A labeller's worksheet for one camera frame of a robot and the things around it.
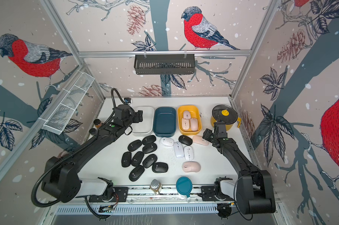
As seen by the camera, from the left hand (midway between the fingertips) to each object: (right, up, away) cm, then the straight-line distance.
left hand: (138, 108), depth 84 cm
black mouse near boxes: (+30, -22, +9) cm, 38 cm away
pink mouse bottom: (+32, -34, -4) cm, 47 cm away
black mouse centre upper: (+6, -26, +4) cm, 27 cm away
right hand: (+45, -16, +6) cm, 48 cm away
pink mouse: (+39, -21, +9) cm, 46 cm away
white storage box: (+2, -13, +16) cm, 21 cm away
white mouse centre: (+25, -28, +4) cm, 38 cm away
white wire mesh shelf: (-47, -7, -5) cm, 47 cm away
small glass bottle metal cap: (+13, -38, -17) cm, 44 cm away
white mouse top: (+17, -23, +8) cm, 29 cm away
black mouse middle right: (+7, -32, -1) cm, 33 cm away
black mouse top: (+5, -21, +8) cm, 23 cm away
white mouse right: (+31, -28, +3) cm, 42 cm away
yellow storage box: (+39, -4, +23) cm, 45 cm away
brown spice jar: (-30, -10, +8) cm, 33 cm away
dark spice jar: (-31, -15, +5) cm, 35 cm away
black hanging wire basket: (+15, +34, +23) cm, 44 cm away
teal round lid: (+27, -40, -14) cm, 50 cm away
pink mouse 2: (+31, -11, +16) cm, 36 cm away
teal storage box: (+15, -10, +19) cm, 26 cm away
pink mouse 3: (+32, -5, +19) cm, 37 cm away
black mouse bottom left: (0, -37, -5) cm, 38 cm away
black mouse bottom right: (+14, -35, -3) cm, 38 cm away
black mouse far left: (-7, -32, 0) cm, 32 cm away
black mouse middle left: (-1, -32, +1) cm, 32 cm away
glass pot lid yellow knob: (+56, -3, +7) cm, 57 cm away
